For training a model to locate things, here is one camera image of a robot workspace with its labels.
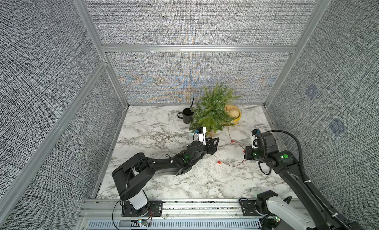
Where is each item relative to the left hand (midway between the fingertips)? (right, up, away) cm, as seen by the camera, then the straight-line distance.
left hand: (220, 138), depth 78 cm
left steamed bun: (+16, +15, +28) cm, 36 cm away
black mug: (-19, +13, +24) cm, 33 cm away
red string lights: (+12, -4, +18) cm, 22 cm away
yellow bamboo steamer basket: (+17, +9, +26) cm, 33 cm away
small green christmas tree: (-5, +14, 0) cm, 15 cm away
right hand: (+14, -4, 0) cm, 15 cm away
